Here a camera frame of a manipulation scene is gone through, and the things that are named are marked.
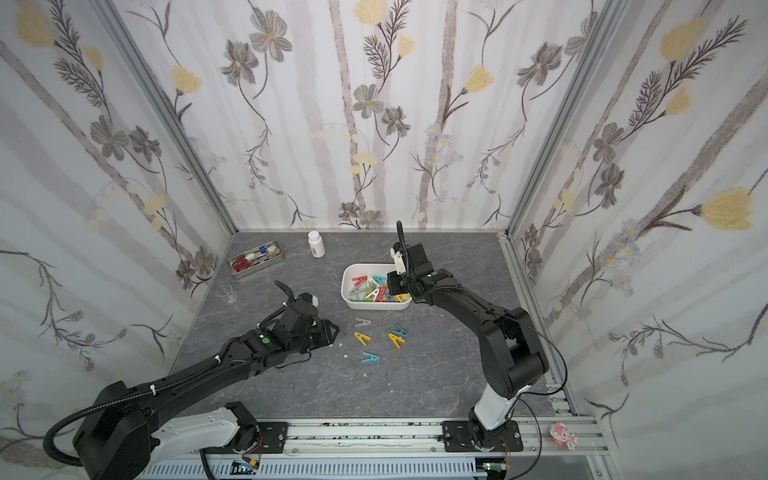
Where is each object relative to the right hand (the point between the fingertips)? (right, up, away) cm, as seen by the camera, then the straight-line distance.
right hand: (393, 276), depth 88 cm
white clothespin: (-6, -7, +12) cm, 15 cm away
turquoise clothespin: (-4, -2, +16) cm, 17 cm away
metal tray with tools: (-52, +5, +23) cm, 57 cm away
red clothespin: (-11, -2, +16) cm, 20 cm away
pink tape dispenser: (+41, -38, -16) cm, 59 cm away
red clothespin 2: (-4, -6, +10) cm, 13 cm away
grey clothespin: (-13, -6, +13) cm, 19 cm away
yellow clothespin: (-9, -19, +2) cm, 22 cm away
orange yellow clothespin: (+1, -20, +2) cm, 20 cm away
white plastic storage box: (-10, -5, +15) cm, 18 cm away
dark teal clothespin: (+2, -18, +4) cm, 18 cm away
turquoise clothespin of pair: (-6, -24, -1) cm, 25 cm away
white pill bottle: (-28, +11, +19) cm, 36 cm away
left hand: (-14, -15, -6) cm, 22 cm away
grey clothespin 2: (-10, -15, +7) cm, 19 cm away
